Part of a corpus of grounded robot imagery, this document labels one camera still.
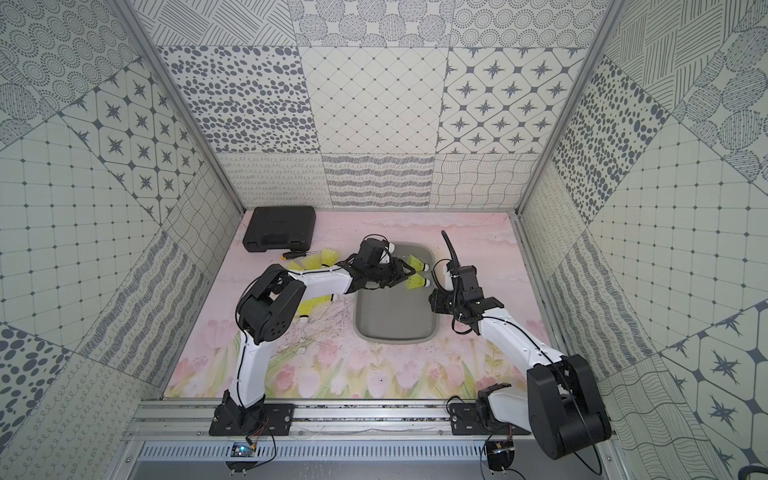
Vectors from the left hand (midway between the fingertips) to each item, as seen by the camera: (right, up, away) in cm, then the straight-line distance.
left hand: (425, 278), depth 90 cm
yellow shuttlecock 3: (-33, +6, +13) cm, 36 cm away
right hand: (+4, -7, -2) cm, 8 cm away
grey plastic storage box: (-9, -12, +2) cm, 15 cm away
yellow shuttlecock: (-2, +3, +10) cm, 11 cm away
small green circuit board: (-47, -39, -19) cm, 64 cm away
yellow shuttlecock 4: (-38, +4, +11) cm, 40 cm away
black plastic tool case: (-53, +17, +21) cm, 60 cm away
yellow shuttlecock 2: (-3, -2, +5) cm, 6 cm away
